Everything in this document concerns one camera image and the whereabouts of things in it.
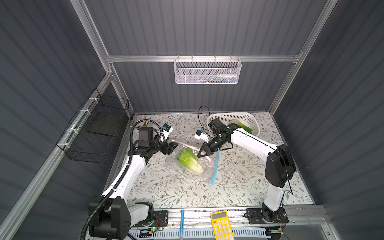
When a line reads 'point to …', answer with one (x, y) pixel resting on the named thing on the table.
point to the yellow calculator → (221, 227)
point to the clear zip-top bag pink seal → (172, 157)
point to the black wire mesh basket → (91, 135)
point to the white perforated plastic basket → (248, 119)
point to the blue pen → (182, 224)
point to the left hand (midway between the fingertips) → (173, 141)
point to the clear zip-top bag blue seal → (210, 163)
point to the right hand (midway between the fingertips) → (200, 155)
